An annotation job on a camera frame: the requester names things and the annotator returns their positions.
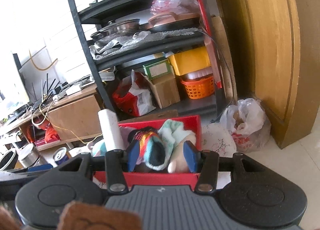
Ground wooden tv stand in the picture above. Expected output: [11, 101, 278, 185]
[1, 84, 104, 150]

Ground blue drink can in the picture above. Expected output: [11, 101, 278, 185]
[53, 147, 69, 166]

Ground black metal shelving rack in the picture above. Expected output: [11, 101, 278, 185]
[68, 0, 232, 121]

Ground white plastic bag on floor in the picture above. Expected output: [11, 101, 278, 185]
[220, 98, 271, 153]

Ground white sponge block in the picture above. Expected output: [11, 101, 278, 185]
[98, 109, 125, 151]

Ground orange plastic basket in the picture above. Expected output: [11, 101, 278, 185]
[181, 75, 215, 99]

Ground floral tablecloth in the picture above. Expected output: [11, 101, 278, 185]
[201, 123, 236, 158]

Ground pink pan on shelf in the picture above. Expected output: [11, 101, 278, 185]
[146, 12, 200, 33]

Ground television screen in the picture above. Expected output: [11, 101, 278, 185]
[1, 49, 30, 119]

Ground steel pot on shelf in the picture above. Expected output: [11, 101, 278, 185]
[91, 19, 140, 40]

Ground yellow trash bin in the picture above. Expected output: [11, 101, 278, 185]
[0, 149, 18, 171]

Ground brown cardboard box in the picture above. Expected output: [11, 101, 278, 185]
[143, 73, 181, 109]

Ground cream plush toy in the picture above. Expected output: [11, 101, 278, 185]
[167, 136, 196, 174]

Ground striped knitted sock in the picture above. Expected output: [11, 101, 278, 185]
[127, 127, 166, 171]

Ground teal plush toy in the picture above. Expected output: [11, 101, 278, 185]
[91, 139, 107, 157]

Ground red white plastic bag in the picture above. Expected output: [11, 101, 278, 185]
[112, 70, 156, 117]

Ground yellow box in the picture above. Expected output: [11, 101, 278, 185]
[169, 46, 211, 76]

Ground green framed box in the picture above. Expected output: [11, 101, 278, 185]
[143, 59, 172, 80]

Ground red cardboard box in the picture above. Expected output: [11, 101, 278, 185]
[94, 115, 203, 187]

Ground purple knitted cloth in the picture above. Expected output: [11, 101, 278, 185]
[119, 127, 137, 149]

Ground stainless steel canister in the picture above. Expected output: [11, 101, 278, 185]
[17, 143, 40, 168]

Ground wooden cabinet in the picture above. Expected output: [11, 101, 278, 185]
[220, 0, 319, 148]

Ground white mint towel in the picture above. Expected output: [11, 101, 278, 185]
[158, 119, 196, 165]

